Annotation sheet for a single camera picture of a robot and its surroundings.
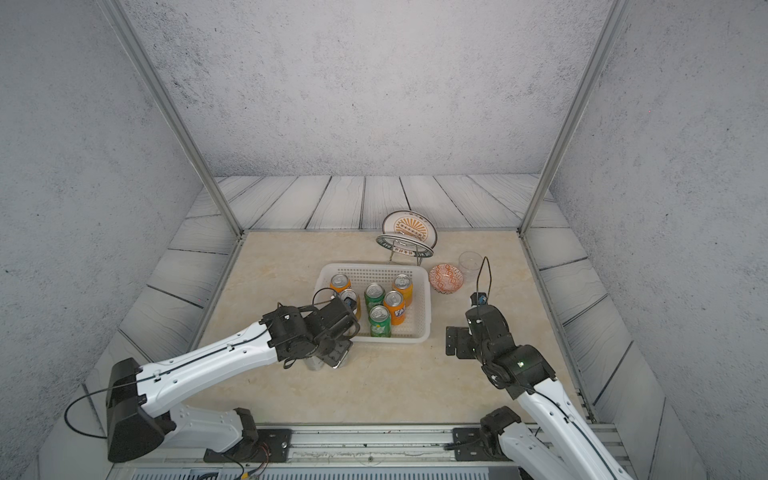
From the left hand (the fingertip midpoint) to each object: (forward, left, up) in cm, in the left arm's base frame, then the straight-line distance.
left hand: (343, 348), depth 75 cm
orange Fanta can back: (+22, +3, -2) cm, 22 cm away
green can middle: (+18, -7, -3) cm, 19 cm away
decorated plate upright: (+42, -20, +2) cm, 47 cm away
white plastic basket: (+13, -20, -12) cm, 27 cm away
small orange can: (+18, 0, -3) cm, 18 cm away
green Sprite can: (+9, -9, -3) cm, 13 cm away
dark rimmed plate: (+35, -17, 0) cm, 39 cm away
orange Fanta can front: (+15, -13, -2) cm, 20 cm away
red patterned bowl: (+30, -32, -13) cm, 45 cm away
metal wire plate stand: (+36, -22, -9) cm, 43 cm away
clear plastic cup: (+34, -40, -9) cm, 53 cm away
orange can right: (+21, -16, -3) cm, 27 cm away
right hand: (+2, -31, +2) cm, 31 cm away
